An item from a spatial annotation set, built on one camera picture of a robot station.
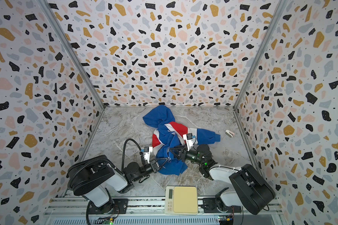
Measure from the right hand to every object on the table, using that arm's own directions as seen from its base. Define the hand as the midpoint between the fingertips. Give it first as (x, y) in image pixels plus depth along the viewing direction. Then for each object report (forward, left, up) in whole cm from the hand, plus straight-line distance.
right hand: (170, 148), depth 76 cm
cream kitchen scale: (-22, -6, -16) cm, 28 cm away
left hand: (-6, +1, -2) cm, 6 cm away
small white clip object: (+22, -42, -17) cm, 50 cm away
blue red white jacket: (+14, +2, -9) cm, 17 cm away
